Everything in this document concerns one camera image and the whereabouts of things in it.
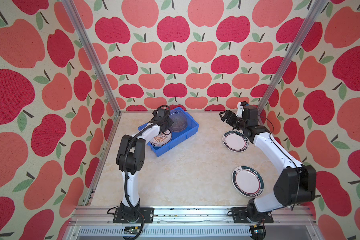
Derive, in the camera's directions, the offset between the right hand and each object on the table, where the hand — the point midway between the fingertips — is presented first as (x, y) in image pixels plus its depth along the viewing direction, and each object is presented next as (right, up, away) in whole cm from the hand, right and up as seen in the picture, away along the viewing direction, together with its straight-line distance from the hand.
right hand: (228, 115), depth 85 cm
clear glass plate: (-28, -3, +20) cm, 34 cm away
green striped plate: (+10, -18, +16) cm, 26 cm away
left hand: (-32, -4, +16) cm, 36 cm away
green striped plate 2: (+10, -38, -3) cm, 39 cm away
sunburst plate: (-41, -16, +16) cm, 47 cm away
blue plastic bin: (-20, -8, +16) cm, 27 cm away
